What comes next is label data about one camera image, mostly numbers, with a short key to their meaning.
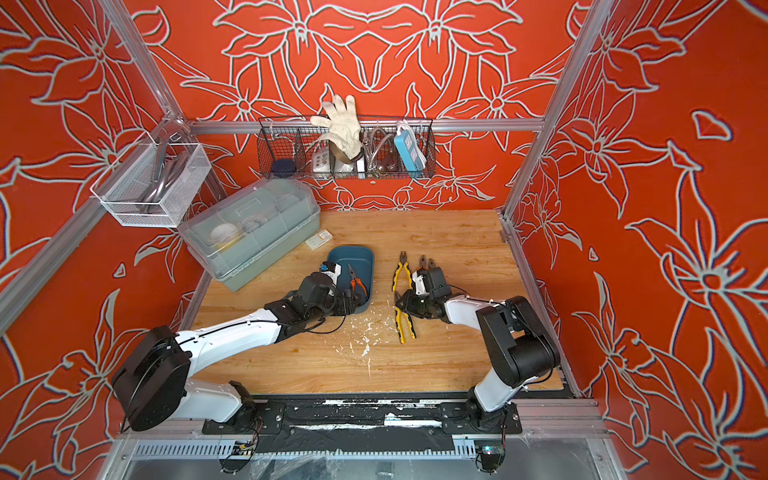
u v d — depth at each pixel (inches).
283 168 37.6
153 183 30.0
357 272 39.8
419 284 34.2
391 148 33.6
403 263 40.3
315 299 25.9
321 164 36.8
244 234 35.2
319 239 43.4
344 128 35.2
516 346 18.0
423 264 40.8
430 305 28.2
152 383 16.2
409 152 34.4
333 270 30.4
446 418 28.6
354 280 38.4
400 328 34.4
